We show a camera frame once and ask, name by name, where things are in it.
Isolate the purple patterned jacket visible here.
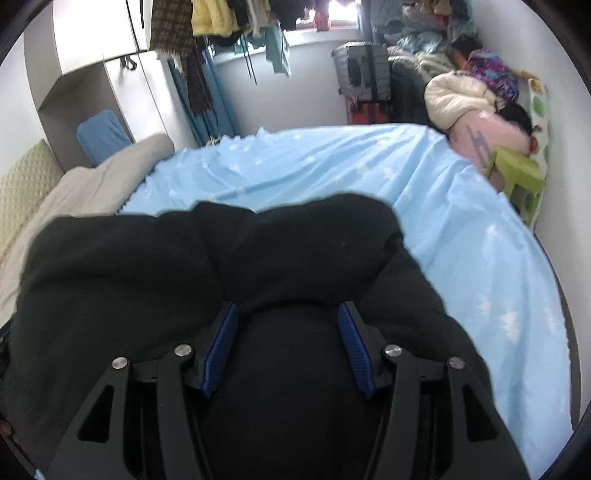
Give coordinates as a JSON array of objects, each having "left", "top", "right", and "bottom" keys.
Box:
[{"left": 466, "top": 48, "right": 521, "bottom": 103}]

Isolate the small black cloth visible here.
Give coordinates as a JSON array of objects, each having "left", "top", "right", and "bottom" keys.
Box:
[{"left": 498, "top": 103, "right": 535, "bottom": 136}]

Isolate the red suitcase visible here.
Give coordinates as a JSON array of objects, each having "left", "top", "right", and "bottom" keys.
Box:
[{"left": 346, "top": 94, "right": 394, "bottom": 126}]

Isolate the cream puffy coat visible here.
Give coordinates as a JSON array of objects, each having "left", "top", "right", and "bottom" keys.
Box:
[{"left": 423, "top": 71, "right": 502, "bottom": 131}]

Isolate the yellow fleece jacket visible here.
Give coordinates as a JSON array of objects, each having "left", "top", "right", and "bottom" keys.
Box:
[{"left": 190, "top": 0, "right": 242, "bottom": 38}]

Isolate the black bag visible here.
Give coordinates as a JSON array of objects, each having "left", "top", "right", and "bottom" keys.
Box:
[{"left": 387, "top": 52, "right": 445, "bottom": 133}]

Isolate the black puffer jacket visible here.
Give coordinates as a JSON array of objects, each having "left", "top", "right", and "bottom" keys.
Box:
[{"left": 0, "top": 192, "right": 498, "bottom": 480}]

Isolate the green dotted white board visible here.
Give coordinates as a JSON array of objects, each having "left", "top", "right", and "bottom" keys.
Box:
[{"left": 510, "top": 71, "right": 554, "bottom": 230}]

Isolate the blue curtain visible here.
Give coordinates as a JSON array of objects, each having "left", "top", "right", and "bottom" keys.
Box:
[{"left": 165, "top": 45, "right": 244, "bottom": 149}]

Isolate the white wardrobe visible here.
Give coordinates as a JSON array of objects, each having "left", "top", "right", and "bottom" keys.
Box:
[{"left": 23, "top": 0, "right": 195, "bottom": 163}]

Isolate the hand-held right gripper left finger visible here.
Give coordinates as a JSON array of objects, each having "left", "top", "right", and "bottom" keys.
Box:
[{"left": 46, "top": 301, "right": 241, "bottom": 480}]

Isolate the pile of mixed clothes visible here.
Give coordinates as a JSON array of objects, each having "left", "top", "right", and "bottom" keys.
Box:
[{"left": 369, "top": 0, "right": 484, "bottom": 71}]

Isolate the light blue star bedsheet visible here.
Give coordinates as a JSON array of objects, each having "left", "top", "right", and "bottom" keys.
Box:
[{"left": 117, "top": 123, "right": 572, "bottom": 479}]

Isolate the green plastic stool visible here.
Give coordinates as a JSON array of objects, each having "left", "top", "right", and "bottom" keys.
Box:
[{"left": 484, "top": 147, "right": 547, "bottom": 198}]

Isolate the blue towel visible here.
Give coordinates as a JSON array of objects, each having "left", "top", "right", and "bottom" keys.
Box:
[{"left": 76, "top": 109, "right": 133, "bottom": 167}]

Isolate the cream padded headboard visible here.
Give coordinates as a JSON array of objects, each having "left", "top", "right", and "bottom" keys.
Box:
[{"left": 0, "top": 138, "right": 65, "bottom": 260}]

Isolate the grey duvet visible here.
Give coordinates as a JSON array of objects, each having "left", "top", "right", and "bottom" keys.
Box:
[{"left": 0, "top": 133, "right": 175, "bottom": 315}]

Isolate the grey suitcase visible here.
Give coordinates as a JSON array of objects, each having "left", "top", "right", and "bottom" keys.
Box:
[{"left": 331, "top": 41, "right": 394, "bottom": 104}]

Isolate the brown houndstooth coat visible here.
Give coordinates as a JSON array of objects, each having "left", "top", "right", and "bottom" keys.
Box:
[{"left": 150, "top": 0, "right": 216, "bottom": 117}]

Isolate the teal hanging garment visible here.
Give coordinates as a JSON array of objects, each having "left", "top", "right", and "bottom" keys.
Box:
[{"left": 235, "top": 20, "right": 295, "bottom": 78}]

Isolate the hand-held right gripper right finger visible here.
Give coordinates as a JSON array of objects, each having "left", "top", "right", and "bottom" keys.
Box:
[{"left": 337, "top": 301, "right": 531, "bottom": 480}]

